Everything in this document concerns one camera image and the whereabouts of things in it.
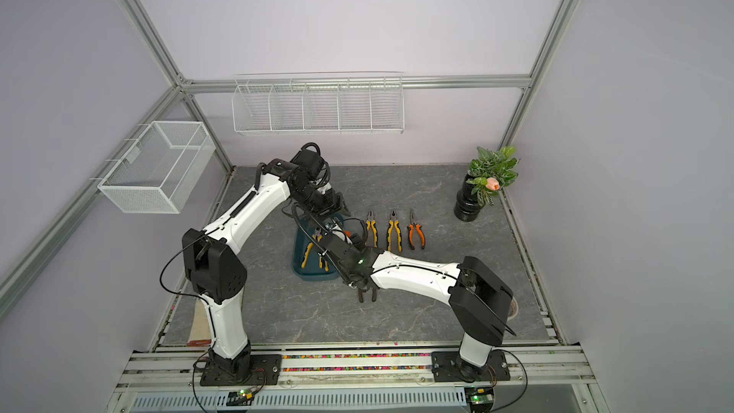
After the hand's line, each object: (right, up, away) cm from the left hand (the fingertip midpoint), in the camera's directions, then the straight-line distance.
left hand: (342, 219), depth 81 cm
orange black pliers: (+22, -5, +18) cm, 29 cm away
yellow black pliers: (+8, -3, +20) cm, 22 cm away
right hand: (+1, -7, +2) cm, 7 cm away
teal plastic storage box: (-12, -15, +12) cm, 23 cm away
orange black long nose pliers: (+9, -23, +5) cm, 26 cm away
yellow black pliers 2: (-11, -7, +17) cm, 21 cm away
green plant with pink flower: (+44, +14, +4) cm, 46 cm away
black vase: (+41, +4, +16) cm, 45 cm away
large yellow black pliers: (+16, -3, +20) cm, 26 cm away
